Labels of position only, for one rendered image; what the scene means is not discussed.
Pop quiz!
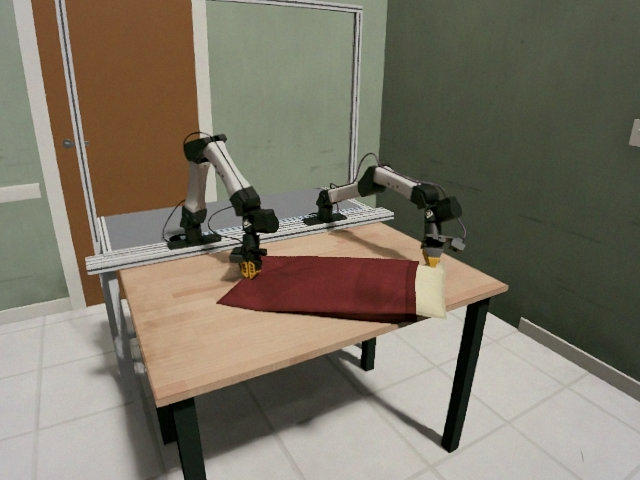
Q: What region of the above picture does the grey slotted mounting rail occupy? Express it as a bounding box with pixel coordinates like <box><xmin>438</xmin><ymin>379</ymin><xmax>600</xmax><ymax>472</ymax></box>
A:
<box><xmin>97</xmin><ymin>187</ymin><xmax>376</xmax><ymax>257</ymax></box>

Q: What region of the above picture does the cream pillow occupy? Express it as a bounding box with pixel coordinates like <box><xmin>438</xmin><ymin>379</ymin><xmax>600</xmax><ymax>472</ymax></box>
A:
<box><xmin>415</xmin><ymin>262</ymin><xmax>447</xmax><ymax>320</ymax></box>

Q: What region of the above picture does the dark red pillowcase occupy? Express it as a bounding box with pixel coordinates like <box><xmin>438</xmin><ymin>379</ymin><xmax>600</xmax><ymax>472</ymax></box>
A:
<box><xmin>216</xmin><ymin>255</ymin><xmax>419</xmax><ymax>322</ymax></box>

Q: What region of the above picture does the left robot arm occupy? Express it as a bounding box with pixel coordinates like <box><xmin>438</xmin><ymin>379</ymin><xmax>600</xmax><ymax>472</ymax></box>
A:
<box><xmin>302</xmin><ymin>165</ymin><xmax>465</xmax><ymax>254</ymax></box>

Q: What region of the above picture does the grey slotted aluminium crossbar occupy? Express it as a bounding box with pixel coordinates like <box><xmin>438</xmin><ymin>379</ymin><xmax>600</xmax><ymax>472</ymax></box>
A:
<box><xmin>86</xmin><ymin>208</ymin><xmax>394</xmax><ymax>275</ymax></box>

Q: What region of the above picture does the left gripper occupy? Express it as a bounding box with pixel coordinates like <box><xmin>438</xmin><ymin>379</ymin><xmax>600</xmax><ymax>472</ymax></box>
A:
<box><xmin>420</xmin><ymin>223</ymin><xmax>446</xmax><ymax>268</ymax></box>

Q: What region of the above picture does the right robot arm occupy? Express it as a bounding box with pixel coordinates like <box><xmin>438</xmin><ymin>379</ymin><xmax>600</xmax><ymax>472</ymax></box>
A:
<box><xmin>167</xmin><ymin>134</ymin><xmax>279</xmax><ymax>263</ymax></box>

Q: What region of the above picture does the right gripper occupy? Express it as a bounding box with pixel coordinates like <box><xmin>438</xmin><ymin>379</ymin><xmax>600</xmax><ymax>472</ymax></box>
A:
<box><xmin>239</xmin><ymin>234</ymin><xmax>268</xmax><ymax>279</ymax></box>

